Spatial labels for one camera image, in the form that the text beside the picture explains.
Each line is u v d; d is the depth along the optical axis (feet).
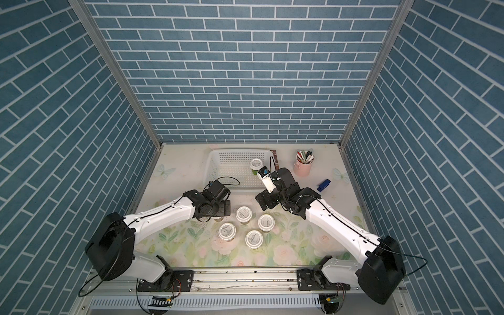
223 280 2.47
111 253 1.37
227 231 2.64
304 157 3.35
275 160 3.52
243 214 2.79
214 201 2.20
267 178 2.28
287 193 1.93
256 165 3.34
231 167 3.55
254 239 2.56
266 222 2.71
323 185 3.31
